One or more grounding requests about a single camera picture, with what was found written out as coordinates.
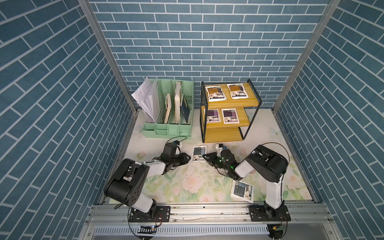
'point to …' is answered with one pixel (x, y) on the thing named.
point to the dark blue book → (185, 109)
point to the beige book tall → (177, 102)
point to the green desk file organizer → (172, 130)
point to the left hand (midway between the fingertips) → (192, 158)
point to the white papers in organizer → (147, 95)
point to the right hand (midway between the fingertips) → (203, 156)
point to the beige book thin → (168, 106)
